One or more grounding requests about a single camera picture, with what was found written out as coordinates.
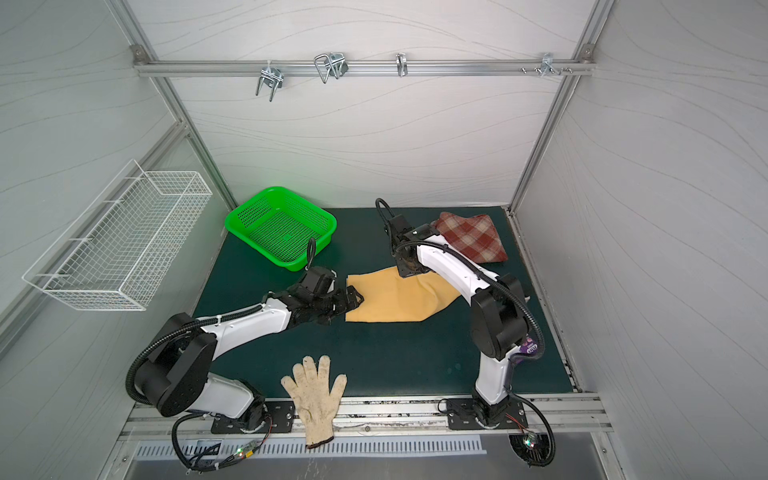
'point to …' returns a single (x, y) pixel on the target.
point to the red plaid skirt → (474, 237)
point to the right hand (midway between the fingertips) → (420, 259)
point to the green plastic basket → (279, 224)
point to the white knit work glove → (317, 403)
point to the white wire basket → (120, 248)
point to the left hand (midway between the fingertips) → (359, 300)
